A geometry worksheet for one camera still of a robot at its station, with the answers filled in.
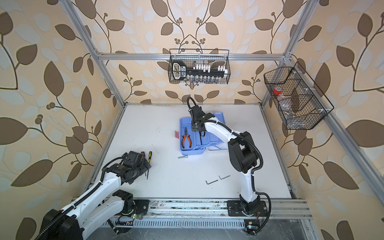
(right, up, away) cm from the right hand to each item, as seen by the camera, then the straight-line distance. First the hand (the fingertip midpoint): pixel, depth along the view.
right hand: (198, 127), depth 95 cm
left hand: (-31, -23, -9) cm, 40 cm away
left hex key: (+5, -31, -12) cm, 34 cm away
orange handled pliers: (-10, -8, +5) cm, 13 cm away
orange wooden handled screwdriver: (+1, -7, -4) cm, 8 cm away
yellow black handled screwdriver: (-30, -19, -2) cm, 35 cm away
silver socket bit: (-8, -19, -2) cm, 20 cm away
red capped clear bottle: (+43, +20, -14) cm, 50 cm away
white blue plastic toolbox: (-3, -9, -6) cm, 11 cm away
